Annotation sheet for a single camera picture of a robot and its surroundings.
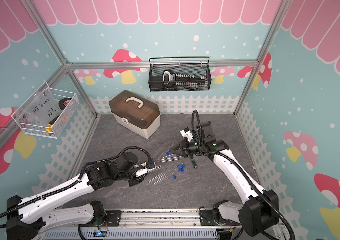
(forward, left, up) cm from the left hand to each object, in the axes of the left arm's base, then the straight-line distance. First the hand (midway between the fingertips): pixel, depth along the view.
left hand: (143, 173), depth 74 cm
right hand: (+7, -13, +10) cm, 18 cm away
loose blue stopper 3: (+8, -20, -15) cm, 26 cm away
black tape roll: (+31, +45, +18) cm, 57 cm away
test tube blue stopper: (+20, -11, -15) cm, 27 cm away
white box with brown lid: (+36, +8, +6) cm, 38 cm away
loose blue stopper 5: (+16, -1, -16) cm, 22 cm away
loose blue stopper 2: (+11, -21, -15) cm, 28 cm away
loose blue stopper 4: (+5, -15, -16) cm, 23 cm away
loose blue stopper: (+11, -18, -15) cm, 26 cm away
